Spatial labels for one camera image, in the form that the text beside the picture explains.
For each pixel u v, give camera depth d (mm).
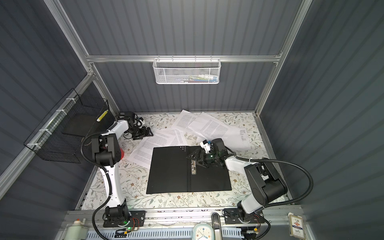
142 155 965
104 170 598
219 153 722
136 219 724
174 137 1057
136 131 911
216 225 691
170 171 905
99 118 801
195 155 773
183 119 1166
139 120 980
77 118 768
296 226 697
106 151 602
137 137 952
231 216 735
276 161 447
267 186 455
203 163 798
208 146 846
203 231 680
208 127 1116
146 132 963
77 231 644
